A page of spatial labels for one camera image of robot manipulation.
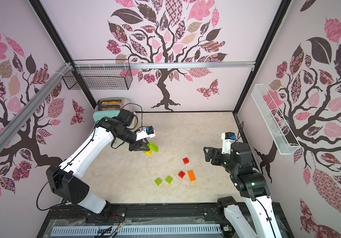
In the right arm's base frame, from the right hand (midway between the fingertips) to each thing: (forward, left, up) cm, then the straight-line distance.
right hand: (211, 152), depth 68 cm
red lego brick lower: (-1, +13, -24) cm, 28 cm away
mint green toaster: (+41, +62, -8) cm, 75 cm away
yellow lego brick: (+4, +30, -6) cm, 31 cm away
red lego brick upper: (+8, +10, -25) cm, 28 cm away
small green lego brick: (+5, +28, -2) cm, 29 cm away
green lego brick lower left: (-5, +27, -24) cm, 37 cm away
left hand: (+6, +33, -4) cm, 34 cm away
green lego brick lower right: (-4, +21, -25) cm, 33 cm away
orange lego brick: (-2, +7, -25) cm, 26 cm away
